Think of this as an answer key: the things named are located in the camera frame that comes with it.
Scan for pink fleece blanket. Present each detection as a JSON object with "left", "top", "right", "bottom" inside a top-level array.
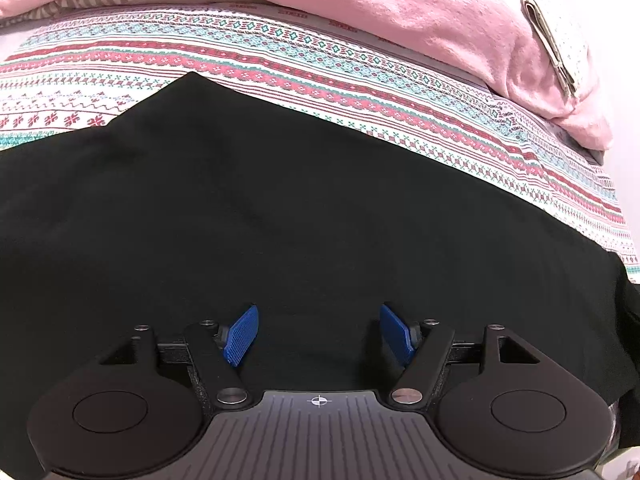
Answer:
[{"left": 0, "top": 0, "right": 614, "bottom": 152}]

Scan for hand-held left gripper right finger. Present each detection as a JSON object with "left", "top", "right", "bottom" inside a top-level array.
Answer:
[{"left": 379, "top": 302, "right": 542, "bottom": 407}]

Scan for patterned striped bed cover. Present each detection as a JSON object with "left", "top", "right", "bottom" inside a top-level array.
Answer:
[{"left": 0, "top": 2, "right": 640, "bottom": 283}]

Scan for folded cream floral cloth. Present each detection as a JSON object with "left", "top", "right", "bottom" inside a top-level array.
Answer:
[{"left": 520, "top": 0, "right": 594, "bottom": 99}]

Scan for black pants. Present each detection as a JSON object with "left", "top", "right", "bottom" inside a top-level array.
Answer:
[{"left": 0, "top": 71, "right": 640, "bottom": 480}]

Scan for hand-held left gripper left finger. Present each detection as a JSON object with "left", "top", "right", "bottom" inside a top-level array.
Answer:
[{"left": 97, "top": 304, "right": 260, "bottom": 408}]

